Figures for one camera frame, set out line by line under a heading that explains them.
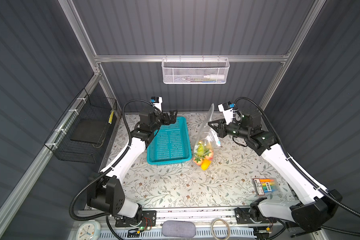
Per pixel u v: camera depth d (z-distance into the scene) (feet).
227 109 1.96
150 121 2.00
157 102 2.24
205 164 2.65
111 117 2.73
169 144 3.35
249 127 1.73
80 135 2.37
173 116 2.33
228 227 2.30
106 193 1.37
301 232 2.28
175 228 2.23
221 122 2.05
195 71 3.67
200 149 2.65
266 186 2.68
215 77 2.95
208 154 2.54
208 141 2.32
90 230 2.24
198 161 2.63
